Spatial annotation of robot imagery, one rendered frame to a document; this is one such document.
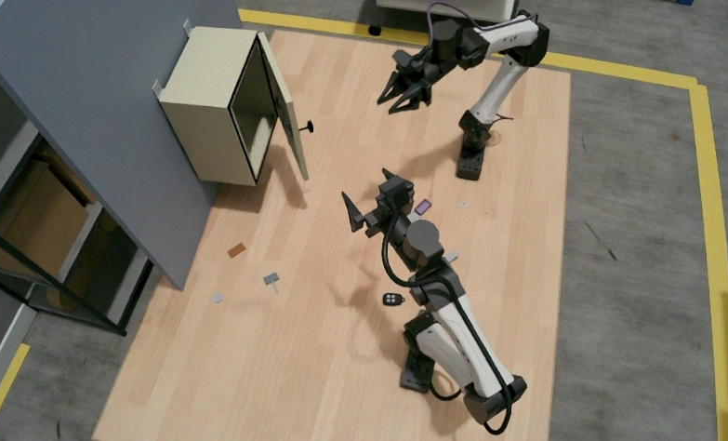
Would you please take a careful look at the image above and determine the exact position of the grey wall panel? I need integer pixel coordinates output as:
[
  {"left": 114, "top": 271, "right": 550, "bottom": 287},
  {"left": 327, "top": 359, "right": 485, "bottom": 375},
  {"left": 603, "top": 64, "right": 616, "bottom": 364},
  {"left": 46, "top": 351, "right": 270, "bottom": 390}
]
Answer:
[{"left": 0, "top": 0, "right": 244, "bottom": 291}]

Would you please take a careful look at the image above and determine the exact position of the black key fob with grey buttons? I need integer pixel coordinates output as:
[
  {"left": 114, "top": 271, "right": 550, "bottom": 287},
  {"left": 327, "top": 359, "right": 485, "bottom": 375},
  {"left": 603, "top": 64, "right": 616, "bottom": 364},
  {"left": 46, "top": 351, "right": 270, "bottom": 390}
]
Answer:
[{"left": 383, "top": 293, "right": 405, "bottom": 306}]

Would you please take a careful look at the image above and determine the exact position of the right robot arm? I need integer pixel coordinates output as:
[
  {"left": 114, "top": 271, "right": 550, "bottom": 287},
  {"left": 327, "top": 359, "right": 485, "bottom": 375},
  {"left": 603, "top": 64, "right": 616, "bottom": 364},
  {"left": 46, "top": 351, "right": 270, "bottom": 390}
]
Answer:
[{"left": 392, "top": 18, "right": 550, "bottom": 175}]

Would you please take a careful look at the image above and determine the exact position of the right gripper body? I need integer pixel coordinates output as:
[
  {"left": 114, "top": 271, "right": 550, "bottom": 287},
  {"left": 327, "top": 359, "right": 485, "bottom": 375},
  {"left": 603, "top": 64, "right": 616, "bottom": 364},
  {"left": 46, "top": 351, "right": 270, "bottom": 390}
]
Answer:
[{"left": 396, "top": 48, "right": 443, "bottom": 106}]

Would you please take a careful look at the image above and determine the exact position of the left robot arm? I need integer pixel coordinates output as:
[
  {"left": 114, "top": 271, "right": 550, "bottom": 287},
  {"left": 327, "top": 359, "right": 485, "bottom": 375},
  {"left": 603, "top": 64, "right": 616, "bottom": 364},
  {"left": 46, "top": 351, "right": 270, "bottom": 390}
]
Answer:
[{"left": 395, "top": 220, "right": 527, "bottom": 425}]

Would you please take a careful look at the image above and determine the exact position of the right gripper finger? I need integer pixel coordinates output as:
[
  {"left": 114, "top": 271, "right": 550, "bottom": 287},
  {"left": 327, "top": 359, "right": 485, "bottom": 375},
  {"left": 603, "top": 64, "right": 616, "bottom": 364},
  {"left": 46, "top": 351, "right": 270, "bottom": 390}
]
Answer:
[
  {"left": 389, "top": 84, "right": 421, "bottom": 114},
  {"left": 377, "top": 70, "right": 403, "bottom": 105}
]

